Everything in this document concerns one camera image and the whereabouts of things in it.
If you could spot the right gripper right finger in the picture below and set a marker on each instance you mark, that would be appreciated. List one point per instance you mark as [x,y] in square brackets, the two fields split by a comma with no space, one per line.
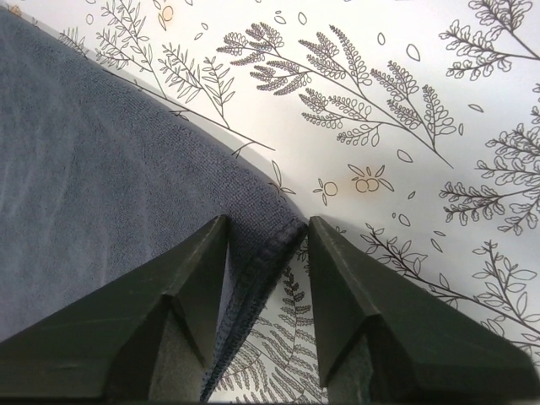
[379,336]

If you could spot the floral table mat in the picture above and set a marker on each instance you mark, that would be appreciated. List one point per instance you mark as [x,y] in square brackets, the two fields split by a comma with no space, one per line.
[410,127]

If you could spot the grey blue towel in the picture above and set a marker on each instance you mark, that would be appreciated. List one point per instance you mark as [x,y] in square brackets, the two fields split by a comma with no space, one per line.
[97,179]

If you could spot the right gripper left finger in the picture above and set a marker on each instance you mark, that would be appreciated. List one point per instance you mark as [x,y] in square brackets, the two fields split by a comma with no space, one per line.
[149,334]

